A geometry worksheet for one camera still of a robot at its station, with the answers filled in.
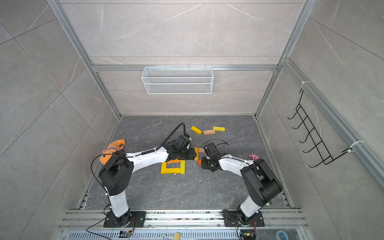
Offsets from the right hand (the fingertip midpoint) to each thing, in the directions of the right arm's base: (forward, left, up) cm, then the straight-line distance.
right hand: (205, 164), depth 93 cm
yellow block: (-4, +20, +1) cm, 20 cm away
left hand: (+4, +5, +8) cm, 10 cm away
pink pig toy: (+5, -32, +1) cm, 32 cm away
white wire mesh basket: (+48, +17, +30) cm, 59 cm away
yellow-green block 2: (+29, -11, +1) cm, 31 cm away
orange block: (-9, +16, +22) cm, 29 cm away
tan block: (-1, +3, +19) cm, 19 cm away
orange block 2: (+2, +3, -1) cm, 4 cm away
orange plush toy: (+9, +58, +8) cm, 59 cm away
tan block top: (+25, -4, +1) cm, 26 cm away
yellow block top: (+28, +5, 0) cm, 29 cm away
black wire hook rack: (-10, -49, +31) cm, 59 cm away
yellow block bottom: (-2, +26, +1) cm, 26 cm away
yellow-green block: (-2, +14, +1) cm, 14 cm away
